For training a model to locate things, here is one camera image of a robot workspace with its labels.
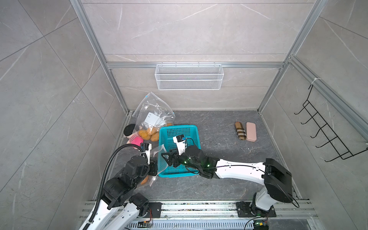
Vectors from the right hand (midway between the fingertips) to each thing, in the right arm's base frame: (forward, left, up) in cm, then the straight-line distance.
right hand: (166, 153), depth 71 cm
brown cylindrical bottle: (+26, -50, -20) cm, 60 cm away
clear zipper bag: (+30, +12, -3) cm, 33 cm away
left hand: (-2, +4, +1) cm, 5 cm away
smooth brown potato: (+21, +18, -13) cm, 31 cm away
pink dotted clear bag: (-1, +3, +2) cm, 4 cm away
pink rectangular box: (+27, -59, -21) cm, 68 cm away
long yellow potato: (-15, +7, +7) cm, 18 cm away
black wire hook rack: (0, -77, +10) cm, 77 cm away
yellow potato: (+20, +12, -15) cm, 28 cm away
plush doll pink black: (+20, +26, -14) cm, 36 cm away
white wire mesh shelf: (+56, -11, +8) cm, 58 cm away
